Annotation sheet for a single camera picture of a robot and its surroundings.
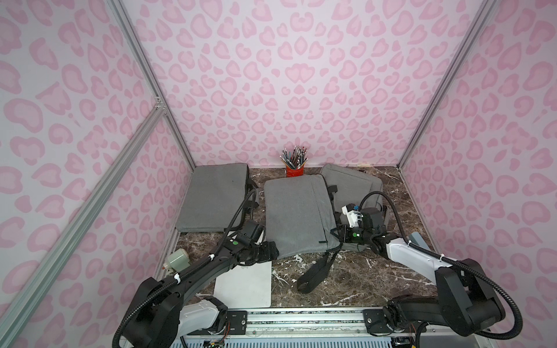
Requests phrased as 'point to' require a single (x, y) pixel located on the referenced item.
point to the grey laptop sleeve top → (215, 199)
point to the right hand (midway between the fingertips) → (333, 231)
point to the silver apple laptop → (245, 286)
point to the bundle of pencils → (295, 159)
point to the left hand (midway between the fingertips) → (273, 253)
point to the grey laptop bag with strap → (299, 213)
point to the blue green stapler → (415, 238)
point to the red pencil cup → (294, 172)
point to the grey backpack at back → (349, 188)
